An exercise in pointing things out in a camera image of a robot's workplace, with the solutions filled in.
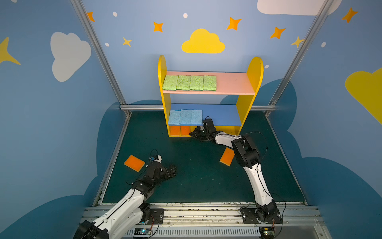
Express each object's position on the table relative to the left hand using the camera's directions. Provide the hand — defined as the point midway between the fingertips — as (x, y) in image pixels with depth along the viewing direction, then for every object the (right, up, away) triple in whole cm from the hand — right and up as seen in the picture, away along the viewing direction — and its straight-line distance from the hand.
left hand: (170, 168), depth 86 cm
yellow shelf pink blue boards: (+11, +47, +26) cm, 55 cm away
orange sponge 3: (-23, +2, +4) cm, 23 cm away
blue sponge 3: (+16, +31, +12) cm, 37 cm away
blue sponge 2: (+8, +31, +12) cm, 34 cm away
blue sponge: (+1, +31, +12) cm, 33 cm away
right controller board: (+49, -28, -14) cm, 58 cm away
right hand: (+10, +21, +17) cm, 29 cm away
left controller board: (-12, -26, -15) cm, 33 cm away
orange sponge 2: (+7, +22, +21) cm, 31 cm away
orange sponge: (0, +22, +19) cm, 29 cm away
